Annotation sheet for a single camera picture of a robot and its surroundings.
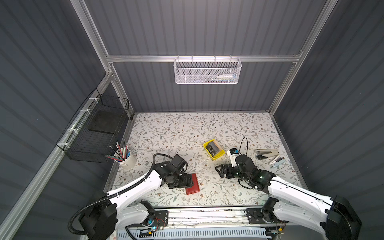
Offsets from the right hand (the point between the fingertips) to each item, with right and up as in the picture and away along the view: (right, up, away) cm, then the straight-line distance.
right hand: (222, 167), depth 80 cm
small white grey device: (+36, +1, +11) cm, 37 cm away
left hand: (-19, -10, -2) cm, 21 cm away
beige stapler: (+29, +5, +15) cm, 33 cm away
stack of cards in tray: (-3, +8, +16) cm, 18 cm away
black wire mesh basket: (-66, +18, -8) cm, 69 cm away
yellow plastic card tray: (+2, +5, +15) cm, 16 cm away
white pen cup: (-58, +4, +7) cm, 58 cm away
